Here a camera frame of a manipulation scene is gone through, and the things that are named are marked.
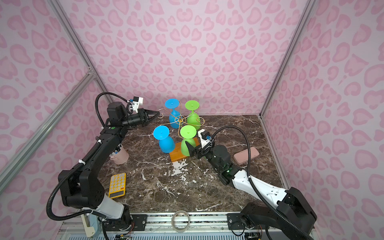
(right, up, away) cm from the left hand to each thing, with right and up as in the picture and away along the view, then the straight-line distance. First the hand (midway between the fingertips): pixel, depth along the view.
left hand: (160, 111), depth 74 cm
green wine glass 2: (+16, -3, +8) cm, 18 cm away
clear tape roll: (+11, -56, -5) cm, 57 cm away
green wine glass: (+14, -10, -6) cm, 19 cm away
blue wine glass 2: (+7, -3, +1) cm, 8 cm away
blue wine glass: (+3, -16, +1) cm, 16 cm away
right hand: (+17, -12, -1) cm, 21 cm away
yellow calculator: (-26, -40, +10) cm, 49 cm away
